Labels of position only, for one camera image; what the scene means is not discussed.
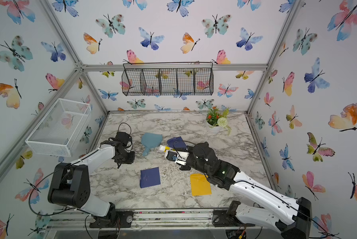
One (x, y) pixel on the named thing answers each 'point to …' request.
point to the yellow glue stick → (163, 148)
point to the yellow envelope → (200, 185)
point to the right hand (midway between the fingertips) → (176, 147)
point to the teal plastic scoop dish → (149, 140)
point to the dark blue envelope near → (149, 177)
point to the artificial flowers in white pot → (216, 119)
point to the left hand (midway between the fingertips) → (132, 158)
